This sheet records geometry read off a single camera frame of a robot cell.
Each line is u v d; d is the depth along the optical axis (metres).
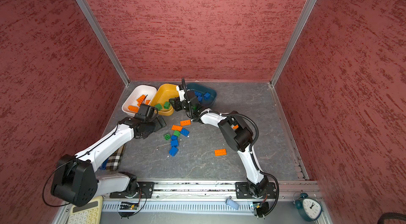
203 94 1.10
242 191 0.74
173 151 0.87
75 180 0.40
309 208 0.67
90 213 0.67
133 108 1.03
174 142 0.89
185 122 0.97
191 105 0.75
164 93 1.12
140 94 1.11
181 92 0.84
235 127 0.61
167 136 0.92
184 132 0.92
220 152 0.85
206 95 1.10
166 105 1.05
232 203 0.69
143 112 0.67
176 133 0.92
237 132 0.56
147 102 1.09
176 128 0.95
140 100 1.07
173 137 0.90
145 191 0.74
